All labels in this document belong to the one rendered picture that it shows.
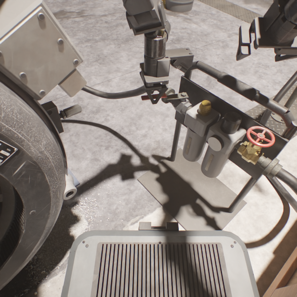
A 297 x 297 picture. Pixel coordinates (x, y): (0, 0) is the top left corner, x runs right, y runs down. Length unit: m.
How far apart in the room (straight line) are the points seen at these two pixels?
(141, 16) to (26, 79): 0.32
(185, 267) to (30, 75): 0.58
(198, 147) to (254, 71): 1.25
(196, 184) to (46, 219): 0.72
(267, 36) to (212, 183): 0.73
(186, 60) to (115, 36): 1.65
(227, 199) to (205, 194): 0.10
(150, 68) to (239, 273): 0.60
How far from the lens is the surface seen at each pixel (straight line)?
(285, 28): 0.52
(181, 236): 0.71
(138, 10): 0.56
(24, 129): 0.37
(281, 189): 1.20
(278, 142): 0.69
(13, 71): 0.36
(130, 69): 1.77
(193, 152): 0.81
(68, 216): 1.04
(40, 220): 0.55
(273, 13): 0.54
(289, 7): 0.50
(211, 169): 0.79
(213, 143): 0.68
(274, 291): 0.90
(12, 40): 0.34
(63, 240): 1.01
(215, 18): 2.76
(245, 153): 0.68
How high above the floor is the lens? 0.93
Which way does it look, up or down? 51 degrees down
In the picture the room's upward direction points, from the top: 2 degrees clockwise
